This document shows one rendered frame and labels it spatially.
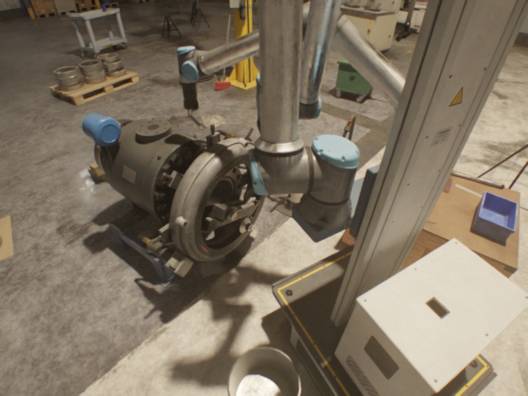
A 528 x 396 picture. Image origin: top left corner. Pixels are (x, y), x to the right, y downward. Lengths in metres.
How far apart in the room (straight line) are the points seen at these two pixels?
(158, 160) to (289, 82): 1.09
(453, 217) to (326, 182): 1.38
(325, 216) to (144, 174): 1.11
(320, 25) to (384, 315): 0.91
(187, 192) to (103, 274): 1.18
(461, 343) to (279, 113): 0.89
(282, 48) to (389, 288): 0.85
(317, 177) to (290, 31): 0.40
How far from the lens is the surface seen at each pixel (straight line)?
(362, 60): 1.31
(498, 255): 2.08
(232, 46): 1.30
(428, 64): 0.77
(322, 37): 0.95
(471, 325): 1.20
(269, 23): 0.79
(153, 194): 1.73
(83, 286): 2.39
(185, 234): 1.48
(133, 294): 2.20
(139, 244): 2.11
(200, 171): 1.41
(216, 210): 1.52
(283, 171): 0.85
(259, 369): 1.69
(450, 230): 2.06
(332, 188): 0.92
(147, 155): 1.79
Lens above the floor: 1.74
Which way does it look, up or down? 41 degrees down
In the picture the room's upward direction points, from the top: straight up
